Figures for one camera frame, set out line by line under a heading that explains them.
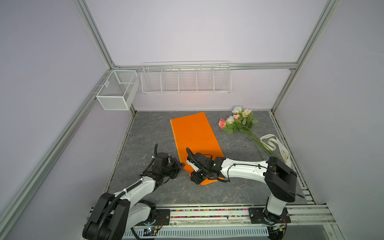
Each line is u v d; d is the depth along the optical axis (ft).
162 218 2.41
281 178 1.49
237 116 3.68
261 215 2.42
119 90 3.36
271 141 3.33
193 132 3.77
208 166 2.12
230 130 3.55
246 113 3.79
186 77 3.29
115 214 1.37
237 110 3.80
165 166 2.29
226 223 2.42
